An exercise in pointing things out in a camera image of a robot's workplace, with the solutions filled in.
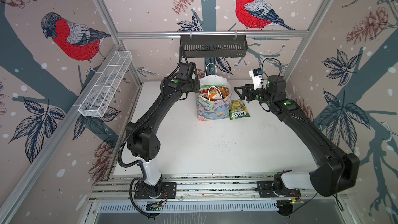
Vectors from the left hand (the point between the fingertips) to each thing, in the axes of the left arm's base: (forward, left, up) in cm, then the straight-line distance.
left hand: (199, 81), depth 84 cm
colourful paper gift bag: (-11, -5, -12) cm, 17 cm away
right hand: (-6, -22, +4) cm, 23 cm away
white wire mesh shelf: (-17, +49, +2) cm, 52 cm away
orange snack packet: (-4, -9, -9) cm, 13 cm away
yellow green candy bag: (-3, -25, -24) cm, 35 cm away
